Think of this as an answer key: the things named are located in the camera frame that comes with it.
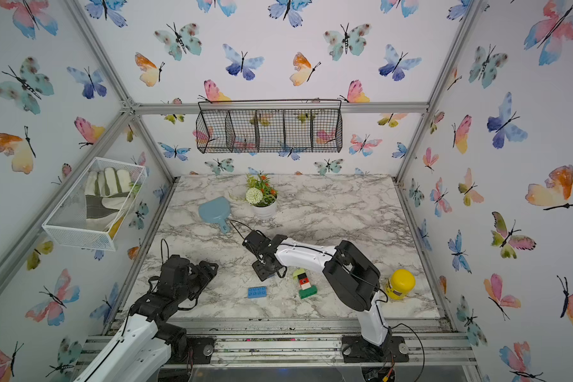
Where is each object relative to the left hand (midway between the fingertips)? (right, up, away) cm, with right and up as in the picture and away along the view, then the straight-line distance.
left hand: (216, 268), depth 83 cm
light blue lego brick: (+14, -9, +1) cm, 16 cm away
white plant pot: (+15, +18, +19) cm, 30 cm away
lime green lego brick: (+28, -3, +5) cm, 29 cm away
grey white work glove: (-33, +26, -6) cm, 43 cm away
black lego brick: (+30, -4, +3) cm, 30 cm away
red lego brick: (+30, -5, +3) cm, 31 cm away
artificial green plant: (+14, +26, +10) cm, 31 cm away
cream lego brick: (+31, -7, +1) cm, 32 cm away
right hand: (+17, -1, +5) cm, 18 cm away
